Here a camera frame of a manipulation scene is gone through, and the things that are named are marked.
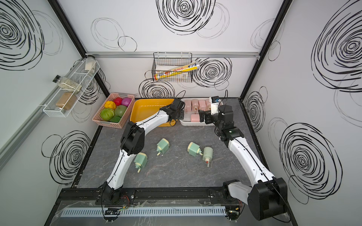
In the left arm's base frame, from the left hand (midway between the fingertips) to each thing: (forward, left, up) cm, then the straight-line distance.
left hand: (181, 114), depth 102 cm
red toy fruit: (+14, +52, -2) cm, 53 cm away
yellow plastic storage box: (+12, +32, -10) cm, 36 cm away
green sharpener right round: (-31, -17, 0) cm, 35 cm away
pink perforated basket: (-5, +61, -3) cm, 61 cm away
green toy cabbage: (-2, +54, 0) cm, 54 cm away
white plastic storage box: (-2, -4, -5) cm, 7 cm away
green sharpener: (-26, +10, 0) cm, 28 cm away
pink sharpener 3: (+9, -21, +1) cm, 23 cm away
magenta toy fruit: (+11, +44, 0) cm, 45 cm away
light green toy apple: (+1, +45, +1) cm, 45 cm away
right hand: (-13, -15, +21) cm, 29 cm away
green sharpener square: (-27, -9, 0) cm, 29 cm away
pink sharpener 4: (0, -11, -4) cm, 12 cm away
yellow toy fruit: (+8, +55, 0) cm, 55 cm away
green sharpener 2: (-35, +22, +1) cm, 41 cm away
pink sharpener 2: (+8, -16, +2) cm, 18 cm away
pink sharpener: (+7, -11, +2) cm, 13 cm away
